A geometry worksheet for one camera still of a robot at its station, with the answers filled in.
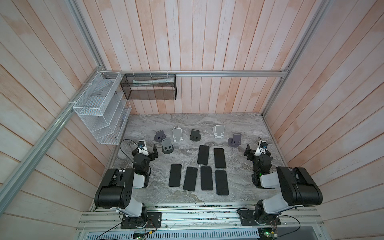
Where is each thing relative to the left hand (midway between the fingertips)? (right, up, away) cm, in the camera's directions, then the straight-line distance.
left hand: (148, 147), depth 91 cm
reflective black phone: (+46, -8, +4) cm, 47 cm away
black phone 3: (+36, -19, -3) cm, 41 cm away
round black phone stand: (+5, +6, +10) cm, 13 cm away
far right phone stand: (+57, +3, +7) cm, 57 cm away
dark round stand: (+12, -1, +4) cm, 12 cm away
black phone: (+17, -19, -5) cm, 26 cm away
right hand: (+68, +1, -1) cm, 68 cm away
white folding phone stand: (+17, +8, +13) cm, 23 cm away
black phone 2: (+27, -18, -5) cm, 33 cm away
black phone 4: (+44, -20, -8) cm, 50 cm away
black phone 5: (+35, -6, +7) cm, 36 cm away
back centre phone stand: (+30, +6, +14) cm, 34 cm away
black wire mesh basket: (+1, +38, -1) cm, 38 cm away
